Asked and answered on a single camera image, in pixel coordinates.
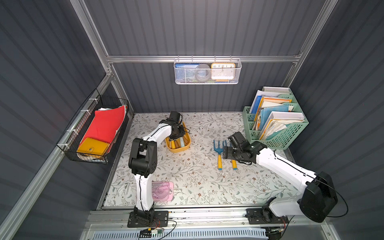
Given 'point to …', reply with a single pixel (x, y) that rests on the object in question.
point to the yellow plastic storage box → (179, 143)
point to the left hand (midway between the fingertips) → (180, 133)
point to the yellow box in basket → (93, 147)
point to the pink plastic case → (162, 191)
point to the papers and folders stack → (271, 112)
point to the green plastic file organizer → (282, 139)
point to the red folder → (104, 124)
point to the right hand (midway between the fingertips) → (232, 153)
